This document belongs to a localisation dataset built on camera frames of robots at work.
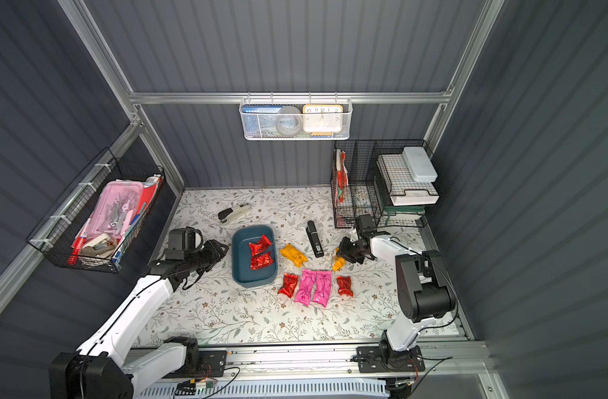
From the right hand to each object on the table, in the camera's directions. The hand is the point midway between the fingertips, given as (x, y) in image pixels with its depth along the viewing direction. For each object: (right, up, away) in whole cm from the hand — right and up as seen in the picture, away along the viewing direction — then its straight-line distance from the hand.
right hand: (344, 252), depth 94 cm
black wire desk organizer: (+18, +28, 0) cm, 33 cm away
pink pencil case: (-71, +19, -20) cm, 76 cm away
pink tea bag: (-16, -12, -10) cm, 22 cm away
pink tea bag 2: (-9, -12, -8) cm, 16 cm away
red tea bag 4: (-1, -10, -8) cm, 13 cm away
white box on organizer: (+31, +35, +5) cm, 47 cm away
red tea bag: (-34, +1, +2) cm, 35 cm away
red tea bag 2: (-32, -3, -2) cm, 32 cm away
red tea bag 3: (-21, -10, -7) cm, 24 cm away
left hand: (-42, +3, -12) cm, 44 cm away
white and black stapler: (-48, +15, +11) cm, 51 cm away
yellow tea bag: (-20, -1, -1) cm, 20 cm away
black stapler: (-11, +4, +5) cm, 13 cm away
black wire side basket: (-77, +9, -31) cm, 84 cm away
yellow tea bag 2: (-2, -3, -3) cm, 5 cm away
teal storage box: (-40, -3, +2) cm, 40 cm away
